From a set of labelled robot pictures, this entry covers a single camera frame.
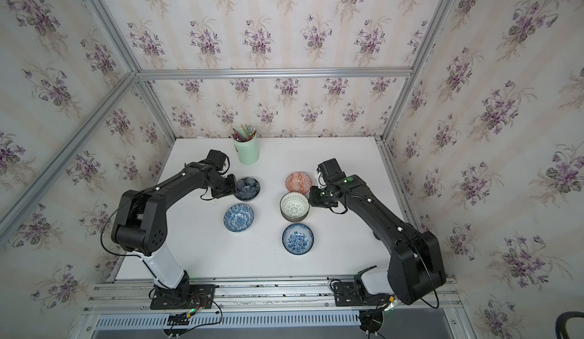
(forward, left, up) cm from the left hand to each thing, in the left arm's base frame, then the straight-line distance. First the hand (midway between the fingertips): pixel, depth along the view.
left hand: (240, 192), depth 93 cm
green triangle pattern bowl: (-6, -23, -1) cm, 24 cm away
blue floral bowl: (-18, -24, -5) cm, 30 cm away
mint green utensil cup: (+21, -2, +3) cm, 21 cm away
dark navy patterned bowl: (+4, -2, -3) cm, 5 cm away
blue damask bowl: (-9, 0, -4) cm, 10 cm away
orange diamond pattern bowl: (+7, -25, -3) cm, 26 cm away
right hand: (-8, -30, +7) cm, 32 cm away
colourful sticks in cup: (+27, 0, +8) cm, 28 cm away
